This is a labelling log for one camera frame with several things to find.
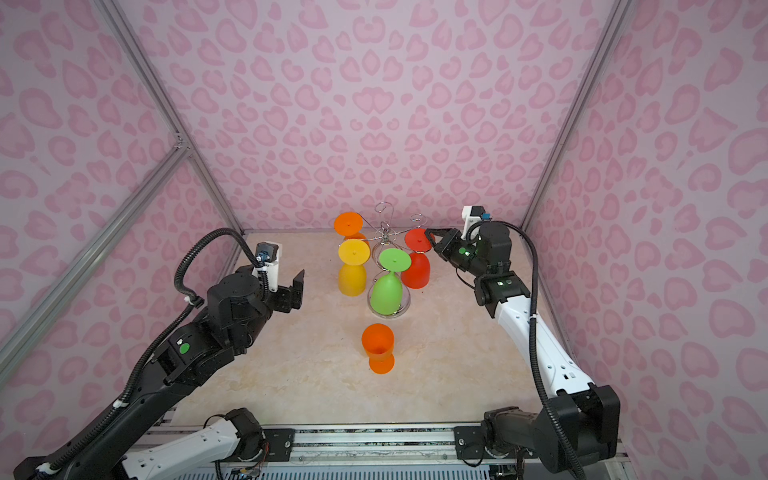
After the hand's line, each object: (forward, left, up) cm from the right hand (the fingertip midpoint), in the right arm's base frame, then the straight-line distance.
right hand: (426, 230), depth 71 cm
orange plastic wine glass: (-18, +12, -23) cm, 31 cm away
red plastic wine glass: (-1, +2, -2) cm, 3 cm away
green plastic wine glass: (-10, +9, -11) cm, 17 cm away
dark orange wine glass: (+4, +19, -3) cm, 20 cm away
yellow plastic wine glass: (-5, +17, -3) cm, 18 cm away
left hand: (-11, +31, +1) cm, 33 cm away
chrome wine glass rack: (+2, +10, -1) cm, 10 cm away
